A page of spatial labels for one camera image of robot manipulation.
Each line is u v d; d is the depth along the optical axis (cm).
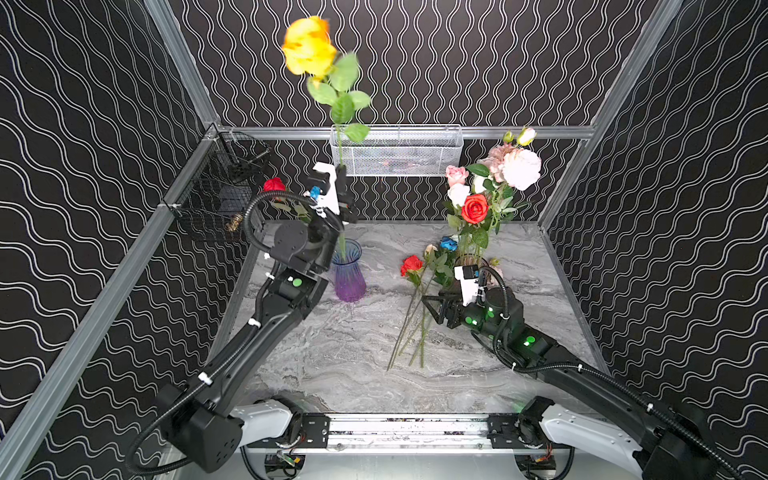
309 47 37
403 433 75
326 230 53
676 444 39
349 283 110
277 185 70
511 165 55
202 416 37
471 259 85
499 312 55
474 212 63
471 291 66
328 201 48
